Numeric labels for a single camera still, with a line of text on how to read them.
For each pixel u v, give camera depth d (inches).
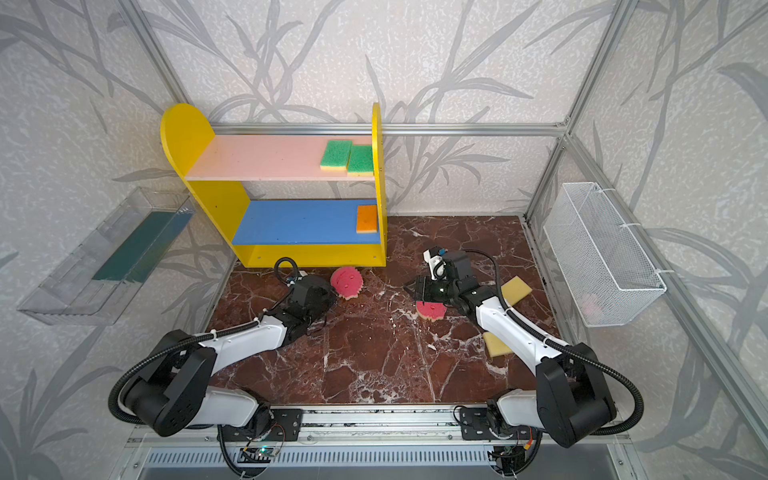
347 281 37.0
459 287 25.7
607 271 24.2
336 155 30.4
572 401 16.1
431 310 35.9
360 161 29.7
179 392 16.7
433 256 30.3
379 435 28.7
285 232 38.0
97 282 25.1
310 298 26.9
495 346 33.6
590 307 28.4
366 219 37.9
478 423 28.8
